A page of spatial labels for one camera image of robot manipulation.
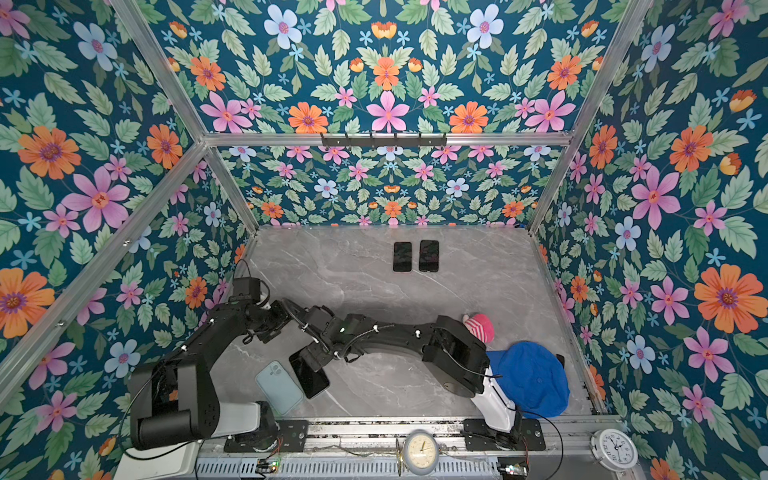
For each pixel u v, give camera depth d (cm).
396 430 76
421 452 68
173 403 42
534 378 82
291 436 74
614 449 69
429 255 110
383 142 93
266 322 80
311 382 80
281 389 81
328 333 64
